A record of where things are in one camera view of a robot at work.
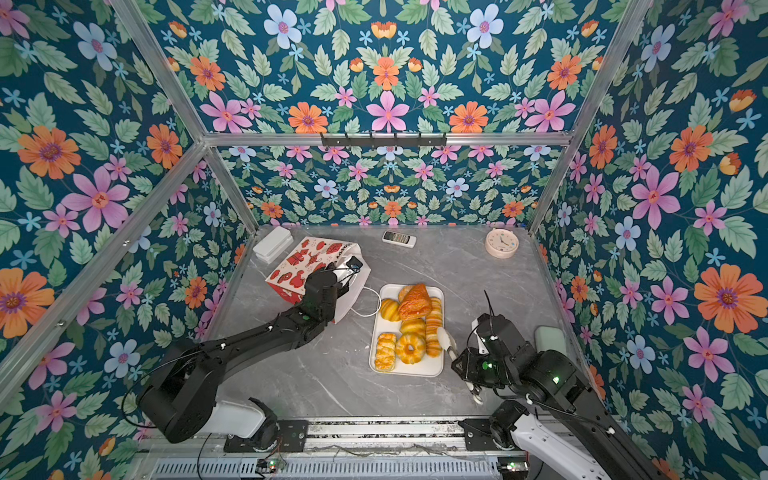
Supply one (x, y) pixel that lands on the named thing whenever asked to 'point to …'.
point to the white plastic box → (272, 244)
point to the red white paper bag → (300, 256)
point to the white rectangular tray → (429, 367)
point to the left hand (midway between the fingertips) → (330, 255)
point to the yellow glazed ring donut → (410, 347)
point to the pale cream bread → (414, 325)
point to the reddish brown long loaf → (414, 302)
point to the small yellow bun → (390, 310)
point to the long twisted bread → (434, 320)
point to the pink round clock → (501, 243)
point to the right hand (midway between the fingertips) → (452, 366)
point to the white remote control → (397, 239)
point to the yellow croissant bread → (385, 356)
